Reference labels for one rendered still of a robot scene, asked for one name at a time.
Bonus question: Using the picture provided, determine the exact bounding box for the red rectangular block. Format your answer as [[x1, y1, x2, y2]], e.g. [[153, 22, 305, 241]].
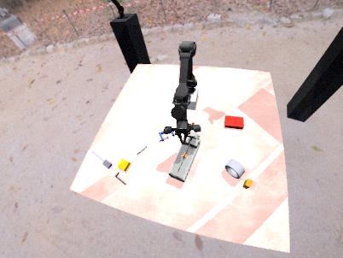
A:
[[224, 115, 244, 130]]

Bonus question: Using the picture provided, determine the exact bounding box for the yellow block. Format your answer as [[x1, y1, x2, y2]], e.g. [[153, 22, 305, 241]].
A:
[[117, 158, 130, 171]]

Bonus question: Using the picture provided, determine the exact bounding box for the small orange block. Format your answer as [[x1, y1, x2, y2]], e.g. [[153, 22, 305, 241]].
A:
[[242, 179, 253, 189]]

